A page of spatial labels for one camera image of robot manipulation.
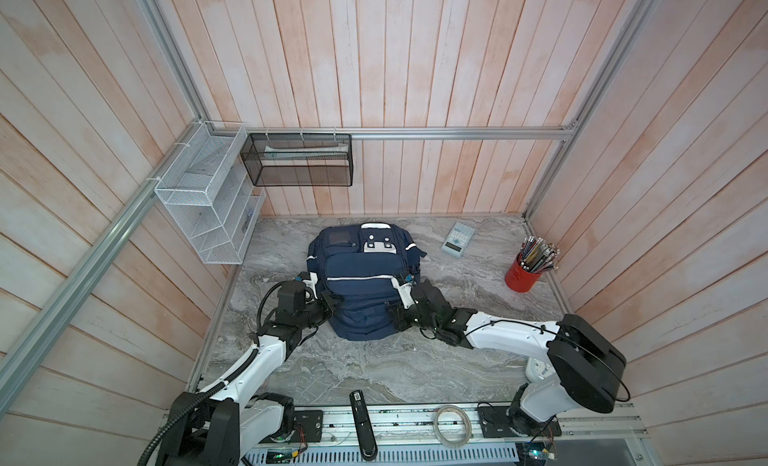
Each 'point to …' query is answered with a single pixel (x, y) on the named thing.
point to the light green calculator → (458, 239)
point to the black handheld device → (364, 432)
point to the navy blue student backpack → (356, 264)
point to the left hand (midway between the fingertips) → (344, 303)
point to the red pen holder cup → (520, 279)
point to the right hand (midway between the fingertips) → (386, 309)
